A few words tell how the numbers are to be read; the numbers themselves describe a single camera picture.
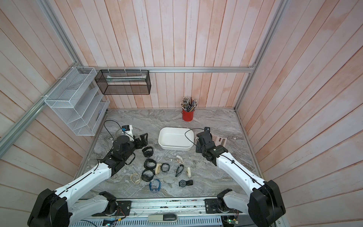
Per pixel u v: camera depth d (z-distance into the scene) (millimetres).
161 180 832
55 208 387
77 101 716
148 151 905
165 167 880
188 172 798
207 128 741
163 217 672
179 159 863
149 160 883
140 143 739
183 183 816
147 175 849
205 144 625
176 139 1090
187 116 1135
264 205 394
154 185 816
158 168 838
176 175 837
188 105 999
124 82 1028
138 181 812
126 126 700
